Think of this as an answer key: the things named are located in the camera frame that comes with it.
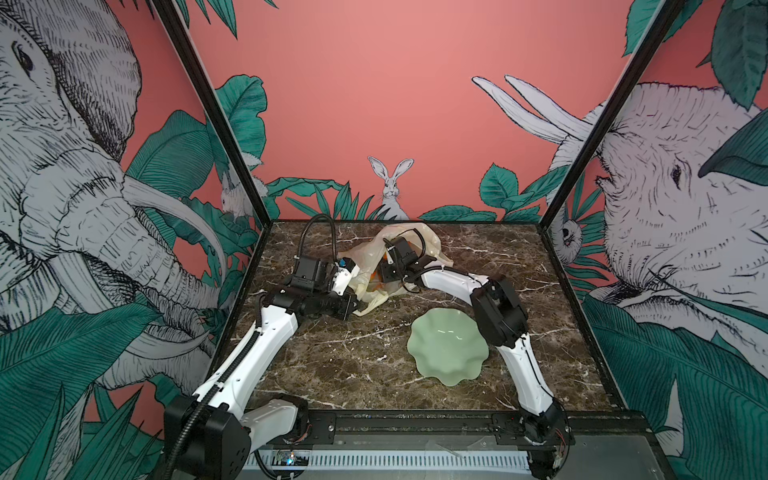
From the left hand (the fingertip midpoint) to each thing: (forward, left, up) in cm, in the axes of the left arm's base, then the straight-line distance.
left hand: (360, 301), depth 78 cm
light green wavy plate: (-7, -25, -15) cm, 30 cm away
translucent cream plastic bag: (+4, -2, +1) cm, 5 cm away
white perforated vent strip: (-34, -9, -17) cm, 39 cm away
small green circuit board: (-32, +17, -17) cm, 40 cm away
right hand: (+21, -5, -12) cm, 24 cm away
